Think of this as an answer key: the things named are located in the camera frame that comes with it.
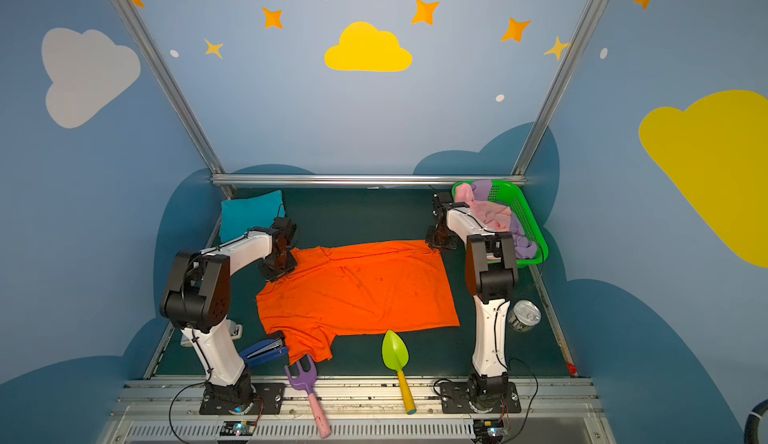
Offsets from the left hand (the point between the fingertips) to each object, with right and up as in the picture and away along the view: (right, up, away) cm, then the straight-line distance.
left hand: (289, 272), depth 97 cm
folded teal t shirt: (-24, +19, +14) cm, 34 cm away
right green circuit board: (+57, -34, -26) cm, 71 cm away
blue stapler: (-1, -18, -17) cm, 25 cm away
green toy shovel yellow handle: (+35, -21, -15) cm, 43 cm away
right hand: (+51, +9, +7) cm, 52 cm away
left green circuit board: (-4, -33, -26) cm, 42 cm away
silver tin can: (+72, -10, -13) cm, 74 cm away
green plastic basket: (+80, +28, +17) cm, 86 cm away
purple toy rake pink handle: (+12, -24, -21) cm, 34 cm away
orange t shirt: (+29, -4, -2) cm, 29 cm away
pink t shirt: (+71, +19, +10) cm, 74 cm away
